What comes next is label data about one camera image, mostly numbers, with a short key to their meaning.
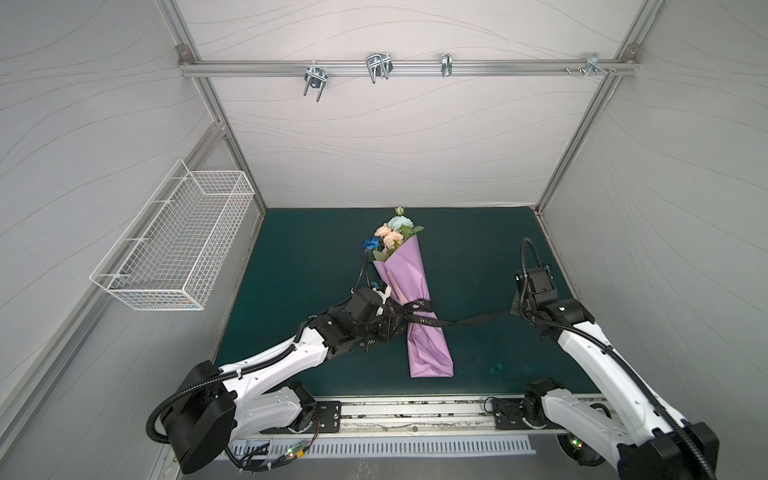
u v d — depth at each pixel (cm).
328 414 73
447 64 78
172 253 69
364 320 63
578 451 67
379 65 77
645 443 39
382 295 74
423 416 75
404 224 105
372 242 104
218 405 40
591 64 77
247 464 68
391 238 105
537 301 60
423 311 88
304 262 104
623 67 78
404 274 95
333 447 70
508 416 73
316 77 80
